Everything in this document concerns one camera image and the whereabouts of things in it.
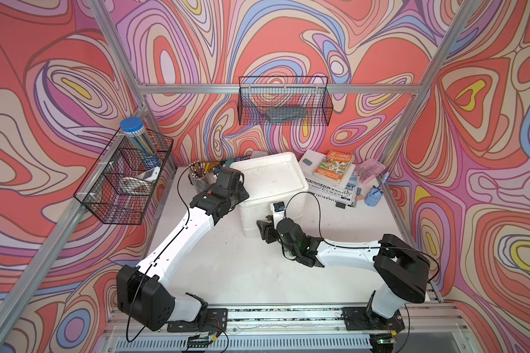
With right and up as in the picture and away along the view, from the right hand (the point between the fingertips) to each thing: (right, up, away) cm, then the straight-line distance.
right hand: (264, 225), depth 84 cm
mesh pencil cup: (-30, +22, +12) cm, 39 cm away
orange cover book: (+33, +25, +20) cm, 46 cm away
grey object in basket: (+7, +49, +17) cm, 52 cm away
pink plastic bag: (+56, +24, +33) cm, 70 cm away
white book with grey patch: (+23, +28, +26) cm, 44 cm away
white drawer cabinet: (+2, +18, 0) cm, 18 cm away
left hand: (-7, +14, -4) cm, 16 cm away
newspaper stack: (+39, +10, +17) cm, 44 cm away
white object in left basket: (-40, +16, -13) cm, 46 cm away
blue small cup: (+49, +11, +15) cm, 53 cm away
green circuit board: (-22, -36, -12) cm, 44 cm away
